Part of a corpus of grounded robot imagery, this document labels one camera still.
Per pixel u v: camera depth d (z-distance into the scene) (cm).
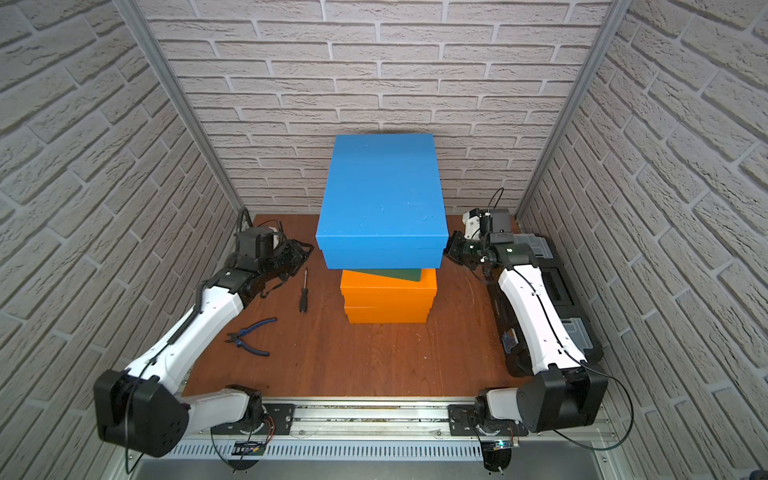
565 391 39
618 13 69
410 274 73
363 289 73
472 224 71
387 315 86
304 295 95
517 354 74
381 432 73
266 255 62
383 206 57
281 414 74
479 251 57
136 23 71
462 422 74
